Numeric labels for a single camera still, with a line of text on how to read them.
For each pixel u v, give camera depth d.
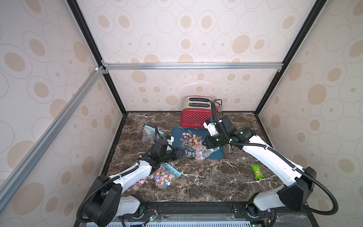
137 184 0.81
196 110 0.97
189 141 0.99
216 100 1.13
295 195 0.40
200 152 0.83
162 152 0.67
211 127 0.68
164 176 0.83
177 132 1.07
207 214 0.73
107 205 0.41
